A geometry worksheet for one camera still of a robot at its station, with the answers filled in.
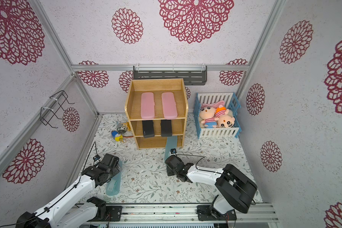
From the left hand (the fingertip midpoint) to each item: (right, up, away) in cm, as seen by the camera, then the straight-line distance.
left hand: (113, 171), depth 84 cm
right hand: (+36, +1, +5) cm, 37 cm away
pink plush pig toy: (+61, +36, +16) cm, 72 cm away
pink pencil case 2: (+34, +40, -3) cm, 52 cm away
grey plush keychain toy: (-1, +24, +19) cm, 31 cm away
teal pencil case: (+35, +16, +13) cm, 41 cm away
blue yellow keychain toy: (-4, +20, +17) cm, 26 cm away
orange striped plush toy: (+72, +31, +14) cm, 79 cm away
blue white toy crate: (+83, +46, +28) cm, 99 cm away
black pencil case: (+32, +26, +4) cm, 41 cm away
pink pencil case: (+21, +39, -4) cm, 44 cm away
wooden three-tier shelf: (+13, +36, -5) cm, 39 cm away
